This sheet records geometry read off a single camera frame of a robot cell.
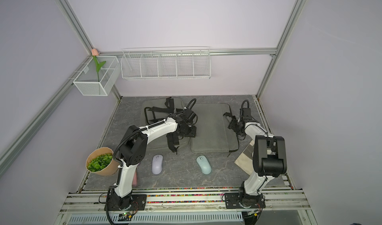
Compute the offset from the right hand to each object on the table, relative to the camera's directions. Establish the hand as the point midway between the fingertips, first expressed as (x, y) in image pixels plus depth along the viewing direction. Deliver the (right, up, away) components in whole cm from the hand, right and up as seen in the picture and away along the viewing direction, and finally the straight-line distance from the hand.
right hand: (233, 125), depth 97 cm
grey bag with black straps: (-54, +11, +10) cm, 56 cm away
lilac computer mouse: (-47, -21, -13) cm, 53 cm away
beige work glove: (+5, -20, -10) cm, 23 cm away
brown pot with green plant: (-73, -16, -22) cm, 78 cm away
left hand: (-27, -6, -4) cm, 28 cm away
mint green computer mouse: (-21, -20, -13) cm, 31 cm away
